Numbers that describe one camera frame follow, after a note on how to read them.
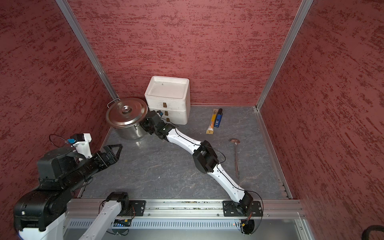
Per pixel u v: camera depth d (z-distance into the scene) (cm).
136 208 74
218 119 108
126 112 93
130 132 100
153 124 72
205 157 61
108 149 49
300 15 74
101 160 47
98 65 95
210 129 106
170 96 94
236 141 97
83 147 48
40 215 31
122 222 72
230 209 73
